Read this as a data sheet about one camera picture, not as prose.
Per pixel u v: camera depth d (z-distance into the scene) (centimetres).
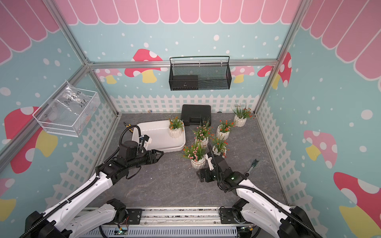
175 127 100
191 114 116
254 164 92
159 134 109
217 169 61
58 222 40
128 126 112
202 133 89
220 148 88
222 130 97
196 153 81
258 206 49
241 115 106
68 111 71
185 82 87
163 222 73
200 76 92
